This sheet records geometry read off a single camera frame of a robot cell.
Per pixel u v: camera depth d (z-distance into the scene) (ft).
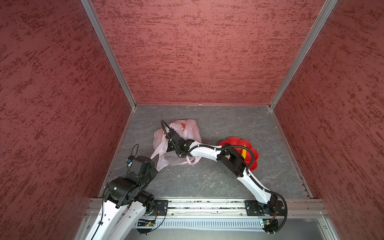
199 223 2.33
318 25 2.53
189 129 2.85
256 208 2.43
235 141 3.13
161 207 2.43
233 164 1.92
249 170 2.03
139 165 1.69
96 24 2.50
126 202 1.52
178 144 2.43
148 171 1.80
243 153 3.01
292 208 2.52
